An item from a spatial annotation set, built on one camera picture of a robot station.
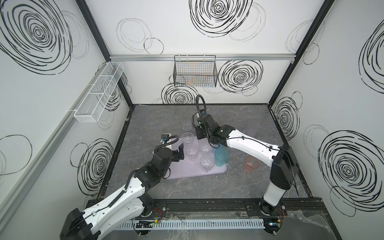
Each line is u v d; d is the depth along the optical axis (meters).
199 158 0.87
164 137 0.65
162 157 0.56
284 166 0.43
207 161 0.89
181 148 0.71
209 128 0.62
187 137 0.97
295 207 0.75
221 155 0.89
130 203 0.60
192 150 0.92
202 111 0.72
